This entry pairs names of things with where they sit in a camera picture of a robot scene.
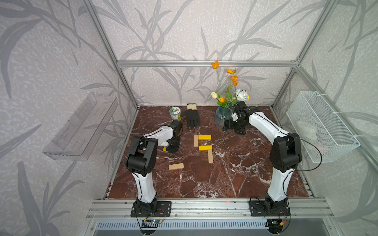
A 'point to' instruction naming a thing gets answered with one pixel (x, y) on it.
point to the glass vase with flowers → (228, 98)
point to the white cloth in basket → (306, 131)
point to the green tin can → (175, 112)
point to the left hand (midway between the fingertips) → (178, 146)
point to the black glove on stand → (192, 115)
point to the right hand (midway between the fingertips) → (228, 129)
